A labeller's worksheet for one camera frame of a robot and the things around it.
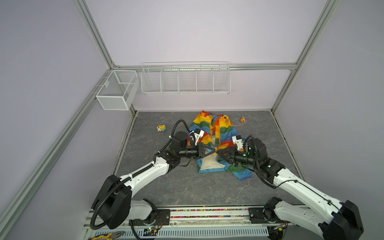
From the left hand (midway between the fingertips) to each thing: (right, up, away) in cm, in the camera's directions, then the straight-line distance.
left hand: (215, 154), depth 71 cm
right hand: (+1, 0, 0) cm, 1 cm away
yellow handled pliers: (-49, -37, -3) cm, 62 cm away
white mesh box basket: (-60, +37, +25) cm, 75 cm away
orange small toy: (+26, +18, +42) cm, 52 cm away
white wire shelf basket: (0, +47, +32) cm, 57 cm away
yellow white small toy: (-35, +12, +34) cm, 50 cm away
